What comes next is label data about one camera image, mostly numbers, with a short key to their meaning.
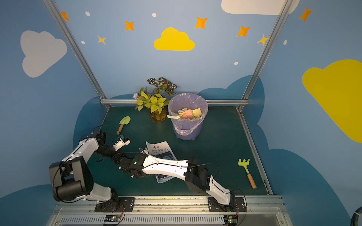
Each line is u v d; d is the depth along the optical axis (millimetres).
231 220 719
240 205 748
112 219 715
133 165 540
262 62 913
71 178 436
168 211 736
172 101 885
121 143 784
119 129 1048
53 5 688
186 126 815
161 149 922
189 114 975
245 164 901
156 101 907
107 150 728
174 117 784
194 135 982
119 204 707
